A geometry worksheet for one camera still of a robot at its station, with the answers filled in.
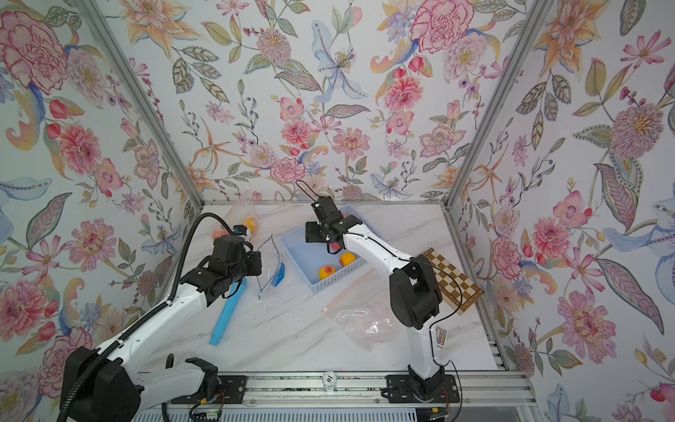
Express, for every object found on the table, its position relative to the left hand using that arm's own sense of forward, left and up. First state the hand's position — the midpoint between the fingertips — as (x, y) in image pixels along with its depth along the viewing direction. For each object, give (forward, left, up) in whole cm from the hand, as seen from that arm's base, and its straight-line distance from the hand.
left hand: (264, 254), depth 84 cm
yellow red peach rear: (+5, -27, -11) cm, 30 cm away
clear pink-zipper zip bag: (+23, +12, -6) cm, 26 cm away
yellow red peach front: (0, -19, -12) cm, 22 cm away
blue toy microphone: (-14, +13, -14) cm, 24 cm away
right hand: (+11, -15, -1) cm, 18 cm away
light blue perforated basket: (+8, -13, -15) cm, 21 cm away
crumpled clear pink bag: (-19, -34, -15) cm, 41 cm away
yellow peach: (+22, +11, -11) cm, 27 cm away
